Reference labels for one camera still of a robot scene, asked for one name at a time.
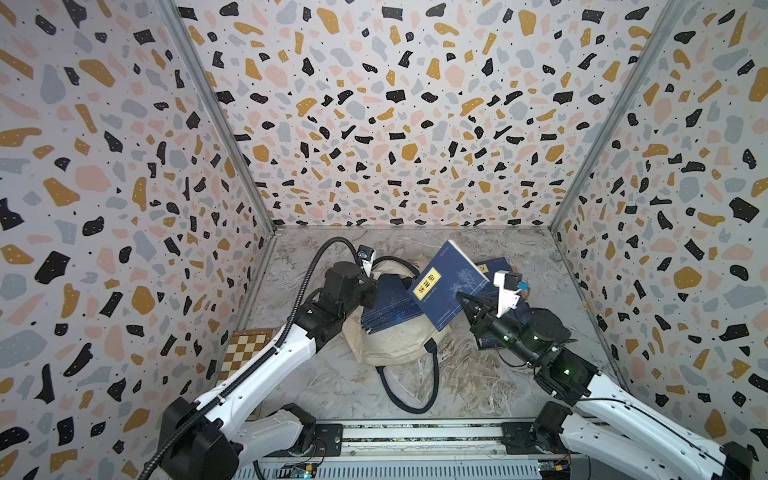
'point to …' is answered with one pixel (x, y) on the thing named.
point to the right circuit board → (555, 469)
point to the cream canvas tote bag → (399, 344)
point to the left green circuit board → (297, 471)
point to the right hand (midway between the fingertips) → (460, 297)
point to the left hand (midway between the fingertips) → (374, 273)
